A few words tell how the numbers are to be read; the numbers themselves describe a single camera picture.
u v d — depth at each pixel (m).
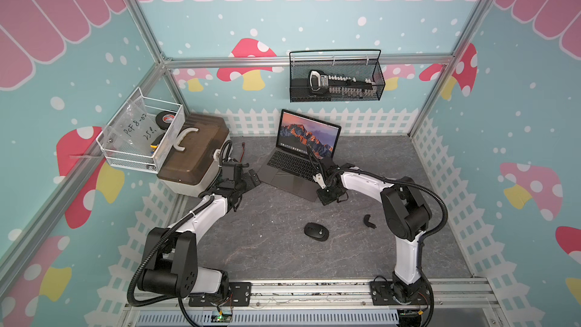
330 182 0.72
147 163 0.67
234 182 0.69
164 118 0.80
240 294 0.74
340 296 0.76
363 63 0.91
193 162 0.87
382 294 0.74
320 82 0.89
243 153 1.13
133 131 0.67
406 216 0.52
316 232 0.86
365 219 0.91
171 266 0.43
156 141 0.67
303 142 1.09
